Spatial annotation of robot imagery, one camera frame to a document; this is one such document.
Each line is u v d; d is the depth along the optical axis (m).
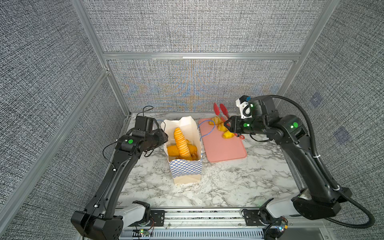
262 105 0.43
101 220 0.36
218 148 1.01
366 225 0.37
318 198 0.40
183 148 0.82
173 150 0.82
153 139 0.59
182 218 0.75
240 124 0.54
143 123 0.52
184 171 0.73
